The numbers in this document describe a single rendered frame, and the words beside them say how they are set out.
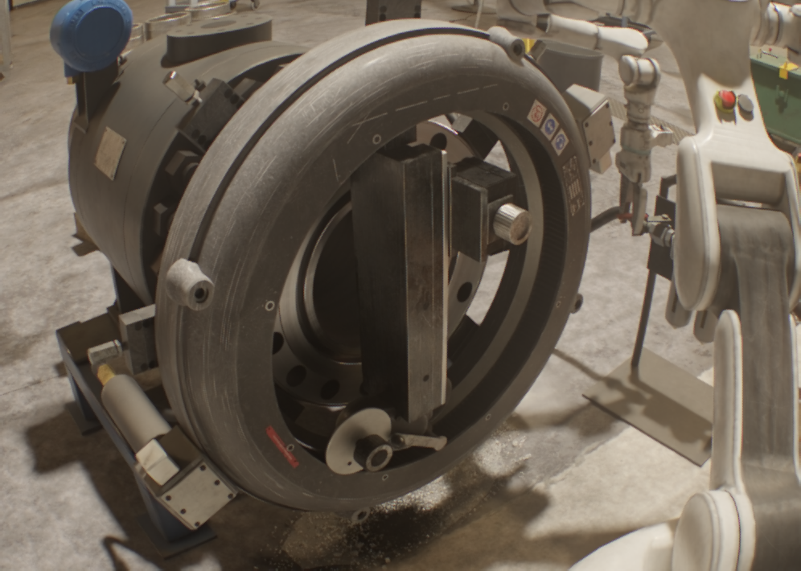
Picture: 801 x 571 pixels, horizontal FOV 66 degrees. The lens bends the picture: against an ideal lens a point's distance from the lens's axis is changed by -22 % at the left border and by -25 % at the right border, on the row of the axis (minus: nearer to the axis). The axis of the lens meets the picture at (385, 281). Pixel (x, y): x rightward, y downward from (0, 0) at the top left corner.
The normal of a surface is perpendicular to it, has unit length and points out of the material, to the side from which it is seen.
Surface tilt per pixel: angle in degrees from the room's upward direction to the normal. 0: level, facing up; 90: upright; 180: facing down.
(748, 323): 42
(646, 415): 0
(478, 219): 92
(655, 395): 0
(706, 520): 73
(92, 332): 0
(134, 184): 65
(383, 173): 92
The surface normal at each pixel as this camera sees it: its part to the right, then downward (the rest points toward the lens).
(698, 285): -0.96, 0.15
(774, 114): -0.73, 0.34
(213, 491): 0.64, 0.39
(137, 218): -0.74, 0.07
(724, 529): -0.04, -0.66
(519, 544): 0.00, -0.87
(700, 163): -0.06, -0.25
